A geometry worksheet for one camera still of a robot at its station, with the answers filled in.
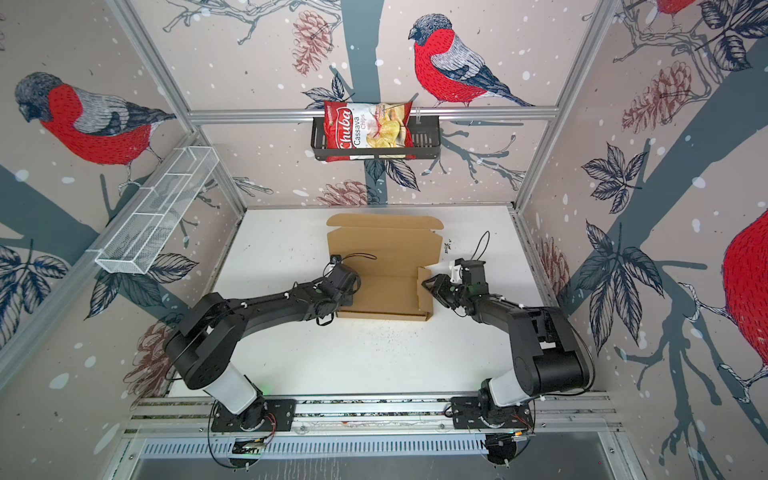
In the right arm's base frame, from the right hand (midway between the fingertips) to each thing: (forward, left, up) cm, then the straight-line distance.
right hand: (423, 290), depth 91 cm
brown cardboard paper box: (+9, +11, +8) cm, 16 cm away
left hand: (-1, +25, +1) cm, 25 cm away
